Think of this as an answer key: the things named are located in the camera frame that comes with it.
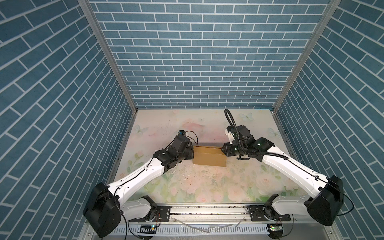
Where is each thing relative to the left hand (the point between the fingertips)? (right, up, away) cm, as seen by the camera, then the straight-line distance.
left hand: (193, 150), depth 82 cm
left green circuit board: (-22, -37, -9) cm, 44 cm away
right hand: (+15, +2, -3) cm, 15 cm away
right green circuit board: (+41, -37, -8) cm, 56 cm away
